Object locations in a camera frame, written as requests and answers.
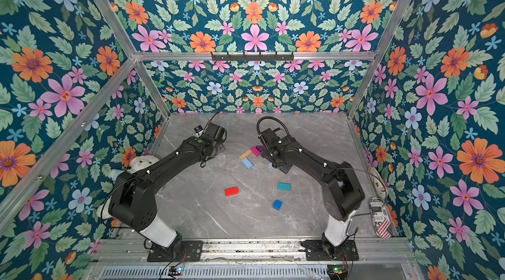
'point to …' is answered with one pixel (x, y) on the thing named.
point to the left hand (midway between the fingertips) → (220, 147)
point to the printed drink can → (381, 217)
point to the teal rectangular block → (284, 186)
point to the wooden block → (246, 154)
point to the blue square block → (277, 204)
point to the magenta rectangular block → (255, 151)
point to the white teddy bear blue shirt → (138, 162)
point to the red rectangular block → (231, 191)
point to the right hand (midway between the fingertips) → (272, 159)
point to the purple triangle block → (260, 148)
